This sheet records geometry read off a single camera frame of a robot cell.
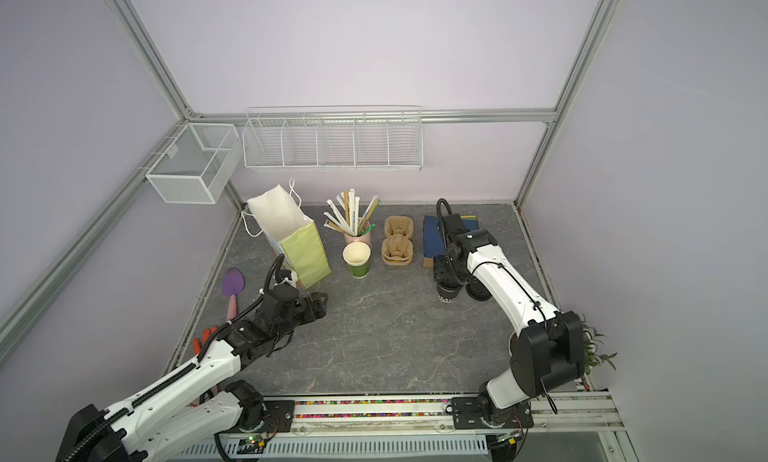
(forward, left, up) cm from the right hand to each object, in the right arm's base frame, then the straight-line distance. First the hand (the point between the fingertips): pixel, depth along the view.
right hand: (452, 275), depth 84 cm
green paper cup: (+12, +29, -6) cm, 32 cm away
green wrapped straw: (+22, +25, -5) cm, 34 cm away
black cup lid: (+3, -10, -14) cm, 17 cm away
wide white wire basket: (+43, +37, +17) cm, 59 cm away
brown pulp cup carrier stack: (+17, +16, -9) cm, 25 cm away
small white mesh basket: (+35, +82, +13) cm, 91 cm away
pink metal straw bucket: (+18, +26, -5) cm, 32 cm away
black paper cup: (-4, +1, -3) cm, 5 cm away
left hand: (-7, +38, -3) cm, 39 cm away
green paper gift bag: (+5, +43, +12) cm, 45 cm away
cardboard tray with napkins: (+19, +4, -7) cm, 21 cm away
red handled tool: (-12, +72, -12) cm, 74 cm away
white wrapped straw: (+24, +31, +1) cm, 39 cm away
